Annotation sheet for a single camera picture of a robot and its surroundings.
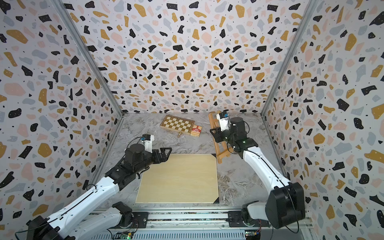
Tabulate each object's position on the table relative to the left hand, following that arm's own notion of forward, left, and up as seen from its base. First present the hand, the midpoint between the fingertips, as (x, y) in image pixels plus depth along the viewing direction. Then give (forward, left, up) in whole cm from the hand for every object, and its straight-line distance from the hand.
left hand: (167, 149), depth 77 cm
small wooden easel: (0, -29, -3) cm, 29 cm away
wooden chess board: (+31, 0, -17) cm, 36 cm away
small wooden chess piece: (+26, -2, -21) cm, 33 cm away
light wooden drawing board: (-7, -8, -21) cm, 23 cm away
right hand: (+10, -24, +4) cm, 26 cm away
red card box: (+27, -14, -19) cm, 36 cm away
